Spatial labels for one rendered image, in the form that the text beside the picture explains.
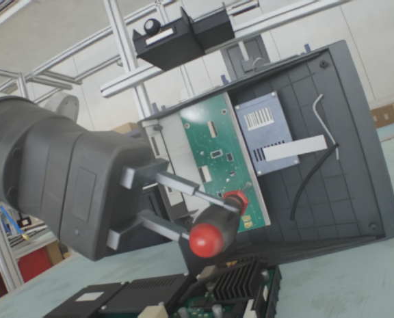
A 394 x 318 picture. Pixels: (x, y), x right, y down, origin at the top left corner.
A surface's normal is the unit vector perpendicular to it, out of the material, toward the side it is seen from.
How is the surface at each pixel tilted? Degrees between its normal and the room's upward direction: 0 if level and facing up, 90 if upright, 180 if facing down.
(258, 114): 90
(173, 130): 90
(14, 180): 127
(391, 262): 0
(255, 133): 90
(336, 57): 90
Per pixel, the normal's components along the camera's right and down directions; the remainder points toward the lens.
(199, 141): -0.32, 0.12
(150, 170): 0.91, 0.33
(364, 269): -0.32, -0.95
